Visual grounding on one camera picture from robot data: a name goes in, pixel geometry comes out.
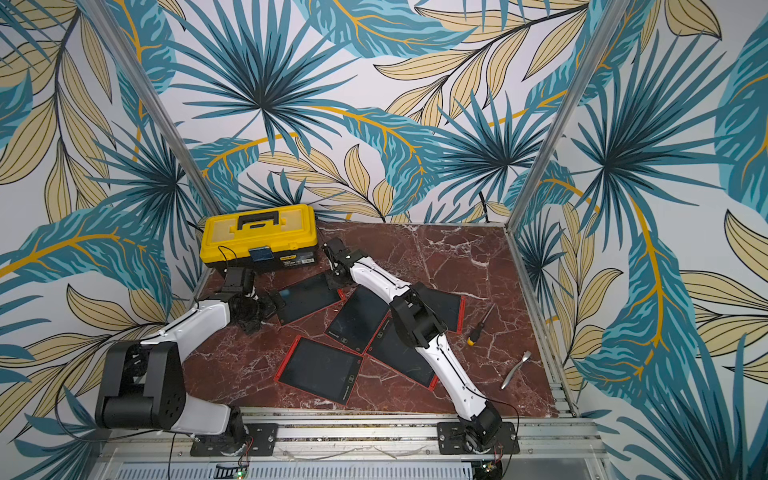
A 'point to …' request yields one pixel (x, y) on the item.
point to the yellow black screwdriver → (472, 339)
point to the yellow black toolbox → (270, 238)
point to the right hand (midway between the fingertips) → (336, 280)
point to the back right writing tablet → (449, 306)
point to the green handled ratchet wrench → (526, 355)
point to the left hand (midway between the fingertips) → (276, 313)
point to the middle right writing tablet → (388, 349)
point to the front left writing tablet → (320, 369)
